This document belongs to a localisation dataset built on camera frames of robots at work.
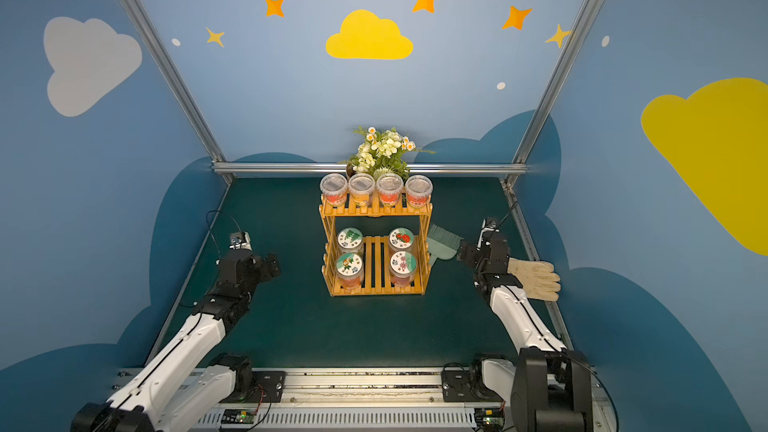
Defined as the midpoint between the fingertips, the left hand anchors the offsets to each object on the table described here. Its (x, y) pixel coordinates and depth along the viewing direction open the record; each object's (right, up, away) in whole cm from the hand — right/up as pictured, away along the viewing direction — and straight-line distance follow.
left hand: (257, 254), depth 84 cm
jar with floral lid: (+42, -4, 0) cm, 42 cm away
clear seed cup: (+45, +18, -10) cm, 50 cm away
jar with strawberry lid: (+42, +3, +7) cm, 42 cm away
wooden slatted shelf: (+33, -1, +15) cm, 36 cm away
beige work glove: (+85, -9, +9) cm, 86 cm away
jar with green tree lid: (+26, +3, +7) cm, 27 cm away
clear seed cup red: (+38, +18, -11) cm, 43 cm away
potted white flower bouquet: (+36, +30, +2) cm, 47 cm away
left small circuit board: (+1, -38, -12) cm, 40 cm away
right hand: (+67, +3, +4) cm, 67 cm away
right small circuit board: (+63, -40, -11) cm, 75 cm away
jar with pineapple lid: (+26, -5, 0) cm, 27 cm away
